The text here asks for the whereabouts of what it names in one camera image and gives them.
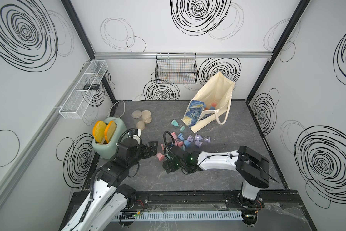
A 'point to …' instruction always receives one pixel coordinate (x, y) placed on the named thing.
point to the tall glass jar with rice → (137, 115)
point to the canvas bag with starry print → (213, 100)
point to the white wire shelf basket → (83, 89)
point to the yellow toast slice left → (98, 131)
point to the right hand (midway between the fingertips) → (167, 164)
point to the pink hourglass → (174, 135)
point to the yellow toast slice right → (109, 131)
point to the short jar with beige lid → (147, 117)
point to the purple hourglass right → (207, 138)
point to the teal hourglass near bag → (174, 122)
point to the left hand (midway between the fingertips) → (151, 144)
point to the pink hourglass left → (160, 156)
